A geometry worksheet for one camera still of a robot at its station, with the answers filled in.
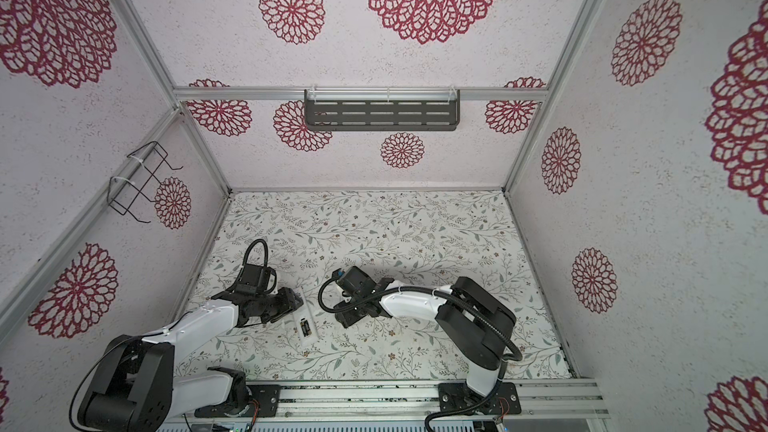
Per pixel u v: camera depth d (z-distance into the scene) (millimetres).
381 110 948
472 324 469
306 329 834
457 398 726
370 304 638
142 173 799
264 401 732
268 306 751
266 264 829
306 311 874
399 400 755
